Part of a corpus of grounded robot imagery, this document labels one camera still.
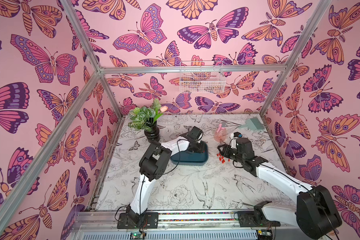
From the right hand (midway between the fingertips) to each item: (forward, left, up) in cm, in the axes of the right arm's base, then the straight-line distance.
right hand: (217, 148), depth 86 cm
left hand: (+6, +6, -12) cm, 14 cm away
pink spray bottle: (+18, -6, -12) cm, 22 cm away
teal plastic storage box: (0, +18, -14) cm, 23 cm away
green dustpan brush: (+30, -33, -12) cm, 46 cm away
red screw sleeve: (0, -4, -12) cm, 13 cm away
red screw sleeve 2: (-2, -5, -13) cm, 14 cm away
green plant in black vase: (+13, +42, +11) cm, 45 cm away
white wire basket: (+39, +10, +21) cm, 46 cm away
